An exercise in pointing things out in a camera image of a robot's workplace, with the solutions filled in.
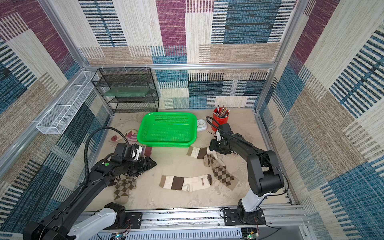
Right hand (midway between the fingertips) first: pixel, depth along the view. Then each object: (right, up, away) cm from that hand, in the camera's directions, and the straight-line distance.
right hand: (215, 149), depth 94 cm
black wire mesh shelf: (-64, +47, +8) cm, 79 cm away
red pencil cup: (+5, +22, +8) cm, 24 cm away
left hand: (-35, -6, -15) cm, 38 cm away
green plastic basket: (-28, +12, +16) cm, 34 cm away
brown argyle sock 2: (-51, -17, -12) cm, 55 cm away
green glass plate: (-50, +38, +9) cm, 63 cm away
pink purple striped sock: (-56, +8, +11) cm, 58 cm away
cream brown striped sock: (-18, -17, -9) cm, 26 cm away
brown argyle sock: (+3, -13, -6) cm, 15 cm away
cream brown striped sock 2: (-11, -3, +3) cm, 11 cm away
